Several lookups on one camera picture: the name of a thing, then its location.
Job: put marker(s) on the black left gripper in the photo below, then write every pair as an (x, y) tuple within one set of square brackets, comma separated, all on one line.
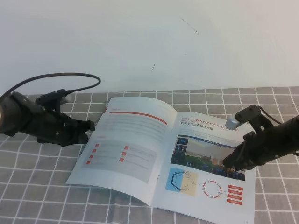
[(52, 127)]

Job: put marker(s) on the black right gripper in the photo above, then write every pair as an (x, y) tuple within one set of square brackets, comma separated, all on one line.
[(251, 153)]

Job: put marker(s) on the white logistics brochure book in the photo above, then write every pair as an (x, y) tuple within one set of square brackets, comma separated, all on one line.
[(169, 160)]

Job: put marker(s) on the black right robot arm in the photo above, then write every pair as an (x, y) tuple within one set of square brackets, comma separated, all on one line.
[(269, 144)]

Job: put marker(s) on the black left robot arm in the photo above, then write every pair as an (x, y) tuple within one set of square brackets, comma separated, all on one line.
[(11, 113)]

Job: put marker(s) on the grey checked tablecloth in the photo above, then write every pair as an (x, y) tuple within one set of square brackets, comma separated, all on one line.
[(33, 176)]

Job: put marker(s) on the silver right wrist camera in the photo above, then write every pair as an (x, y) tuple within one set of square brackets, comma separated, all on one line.
[(247, 114)]

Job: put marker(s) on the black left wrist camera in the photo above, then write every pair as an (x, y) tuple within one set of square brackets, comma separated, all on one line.
[(61, 97)]

